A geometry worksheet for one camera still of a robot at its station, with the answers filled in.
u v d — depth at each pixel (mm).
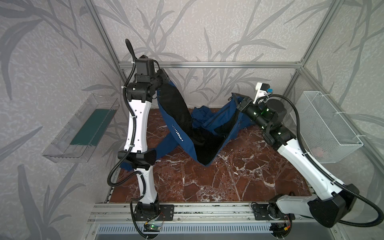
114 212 756
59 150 578
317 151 725
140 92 493
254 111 579
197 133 996
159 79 616
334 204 371
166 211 737
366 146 575
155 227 708
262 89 575
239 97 632
